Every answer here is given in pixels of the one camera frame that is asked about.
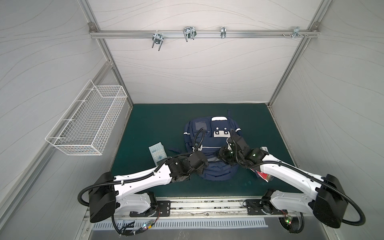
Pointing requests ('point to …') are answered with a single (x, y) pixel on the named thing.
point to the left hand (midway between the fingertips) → (203, 160)
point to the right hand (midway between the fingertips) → (216, 150)
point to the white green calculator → (158, 152)
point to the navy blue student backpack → (208, 135)
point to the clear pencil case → (264, 148)
